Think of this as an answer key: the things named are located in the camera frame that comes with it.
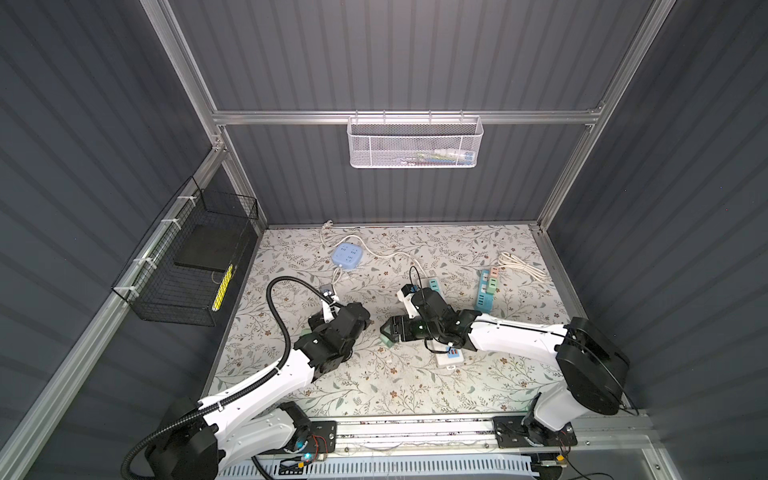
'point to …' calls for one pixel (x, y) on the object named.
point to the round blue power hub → (347, 255)
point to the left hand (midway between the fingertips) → (342, 309)
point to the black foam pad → (210, 247)
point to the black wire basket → (181, 270)
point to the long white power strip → (445, 355)
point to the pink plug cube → (494, 272)
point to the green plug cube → (386, 341)
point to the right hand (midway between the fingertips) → (391, 332)
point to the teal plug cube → (434, 284)
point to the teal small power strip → (484, 301)
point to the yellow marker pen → (222, 288)
